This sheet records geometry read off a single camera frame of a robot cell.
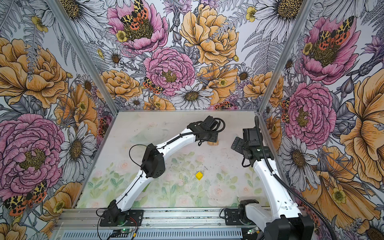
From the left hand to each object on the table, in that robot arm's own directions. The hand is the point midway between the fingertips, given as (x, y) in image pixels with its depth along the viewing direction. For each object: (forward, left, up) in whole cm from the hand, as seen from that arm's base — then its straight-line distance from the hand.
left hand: (211, 139), depth 95 cm
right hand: (-14, -15, +9) cm, 22 cm away
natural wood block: (0, -2, -5) cm, 6 cm away
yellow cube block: (-20, +8, -7) cm, 23 cm away
